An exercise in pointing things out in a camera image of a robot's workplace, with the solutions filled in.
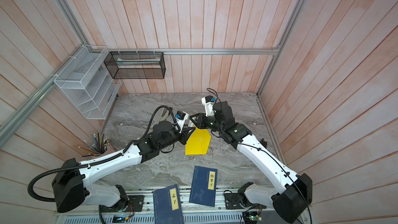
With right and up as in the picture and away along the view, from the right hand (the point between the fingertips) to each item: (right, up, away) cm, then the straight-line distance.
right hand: (191, 117), depth 72 cm
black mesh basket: (-34, +30, +19) cm, 49 cm away
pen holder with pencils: (-51, -17, +11) cm, 55 cm away
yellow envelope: (+4, -17, +23) cm, 28 cm away
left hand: (+1, -6, +3) cm, 7 cm away
